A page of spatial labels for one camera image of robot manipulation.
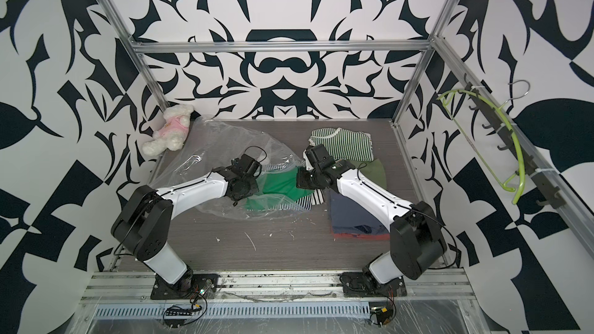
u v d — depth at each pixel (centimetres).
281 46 94
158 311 71
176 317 72
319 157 65
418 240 43
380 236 83
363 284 67
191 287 70
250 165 74
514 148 54
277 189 89
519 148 54
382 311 71
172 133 102
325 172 65
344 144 108
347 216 85
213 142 105
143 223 46
